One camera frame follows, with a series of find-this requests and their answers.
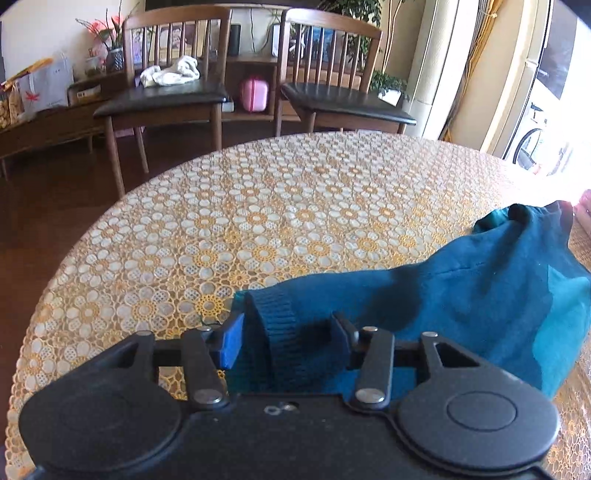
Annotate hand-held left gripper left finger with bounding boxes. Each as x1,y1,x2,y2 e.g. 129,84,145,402
115,312,245,411

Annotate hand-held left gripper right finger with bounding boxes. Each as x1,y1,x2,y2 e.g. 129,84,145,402
330,312,485,411

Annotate teal two-tone knit sweater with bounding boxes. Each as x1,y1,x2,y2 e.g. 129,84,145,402
226,203,591,402

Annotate stack of folded clothes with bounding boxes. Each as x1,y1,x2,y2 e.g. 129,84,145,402
570,187,591,222

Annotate wooden chair black seat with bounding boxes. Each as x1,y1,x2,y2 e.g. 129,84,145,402
276,8,417,137
93,6,234,199

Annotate pink case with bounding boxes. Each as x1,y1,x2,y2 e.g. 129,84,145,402
239,78,269,113

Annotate white crumpled cloth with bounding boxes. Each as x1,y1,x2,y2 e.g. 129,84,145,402
139,55,201,88

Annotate wooden television cabinet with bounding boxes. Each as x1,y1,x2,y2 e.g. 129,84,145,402
0,51,384,181

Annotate white tower air conditioner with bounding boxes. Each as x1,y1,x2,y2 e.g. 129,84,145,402
409,0,485,139

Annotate cardboard box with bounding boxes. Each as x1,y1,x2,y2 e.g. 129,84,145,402
68,78,102,106

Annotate potted green plant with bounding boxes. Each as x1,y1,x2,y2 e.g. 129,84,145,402
318,0,411,104

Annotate gold curtain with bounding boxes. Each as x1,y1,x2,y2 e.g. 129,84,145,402
443,0,504,144

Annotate grey gift bag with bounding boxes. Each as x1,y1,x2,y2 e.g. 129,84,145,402
16,58,75,116

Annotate clear snack jar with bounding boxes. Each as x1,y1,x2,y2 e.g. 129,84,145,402
0,88,24,130

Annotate sliding glass door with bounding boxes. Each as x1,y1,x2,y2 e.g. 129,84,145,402
480,0,591,176

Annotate pink flowers in patterned vase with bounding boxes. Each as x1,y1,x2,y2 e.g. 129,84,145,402
76,0,139,72

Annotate picture frame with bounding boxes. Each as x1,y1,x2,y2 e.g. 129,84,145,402
157,25,185,52

